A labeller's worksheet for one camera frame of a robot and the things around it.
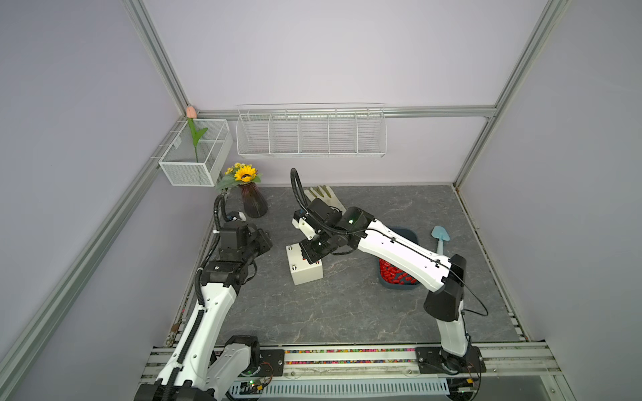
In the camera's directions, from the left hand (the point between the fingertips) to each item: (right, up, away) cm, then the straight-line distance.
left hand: (265, 236), depth 78 cm
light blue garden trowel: (+66, -2, +24) cm, 70 cm away
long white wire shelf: (+13, +41, +21) cm, 48 cm away
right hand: (+12, -5, -5) cm, 14 cm away
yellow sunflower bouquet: (-13, +21, +12) cm, 28 cm away
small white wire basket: (-27, +29, +11) cm, 41 cm away
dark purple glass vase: (-14, +11, +32) cm, 37 cm away
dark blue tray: (+52, -2, +18) cm, 55 cm away
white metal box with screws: (+11, -12, +5) cm, 17 cm away
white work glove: (+18, +16, +38) cm, 45 cm away
